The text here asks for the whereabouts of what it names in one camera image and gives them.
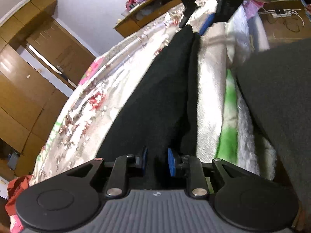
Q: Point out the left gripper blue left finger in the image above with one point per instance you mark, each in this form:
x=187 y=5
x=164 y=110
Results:
x=141 y=161

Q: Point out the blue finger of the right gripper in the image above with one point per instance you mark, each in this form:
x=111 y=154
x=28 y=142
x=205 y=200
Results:
x=208 y=22
x=186 y=16

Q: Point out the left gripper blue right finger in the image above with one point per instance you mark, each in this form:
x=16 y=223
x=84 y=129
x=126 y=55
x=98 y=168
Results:
x=178 y=165

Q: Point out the black pants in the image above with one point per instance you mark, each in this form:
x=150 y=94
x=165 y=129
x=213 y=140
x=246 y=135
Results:
x=161 y=114

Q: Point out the wooden desk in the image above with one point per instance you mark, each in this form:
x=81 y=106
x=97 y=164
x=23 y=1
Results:
x=143 y=14

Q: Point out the green white blanket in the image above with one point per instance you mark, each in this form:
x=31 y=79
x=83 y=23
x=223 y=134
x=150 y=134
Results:
x=225 y=127

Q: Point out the floral satin bedspread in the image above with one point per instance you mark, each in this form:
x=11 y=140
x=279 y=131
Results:
x=93 y=107

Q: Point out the white power strip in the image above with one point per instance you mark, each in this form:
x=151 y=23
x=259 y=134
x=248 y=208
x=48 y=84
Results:
x=280 y=13

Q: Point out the dark grey trouser leg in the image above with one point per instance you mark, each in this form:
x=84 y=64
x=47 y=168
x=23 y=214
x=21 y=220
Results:
x=276 y=87

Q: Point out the wooden door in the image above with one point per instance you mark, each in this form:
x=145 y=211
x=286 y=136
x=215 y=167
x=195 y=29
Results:
x=62 y=50

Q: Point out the wooden wardrobe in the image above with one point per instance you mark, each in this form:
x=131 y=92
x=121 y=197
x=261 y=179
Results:
x=30 y=104

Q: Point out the red-orange crumpled cloth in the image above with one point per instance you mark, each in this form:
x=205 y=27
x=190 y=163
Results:
x=14 y=189

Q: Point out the pink patterned bedsheet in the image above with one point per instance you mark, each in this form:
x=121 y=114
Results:
x=15 y=223

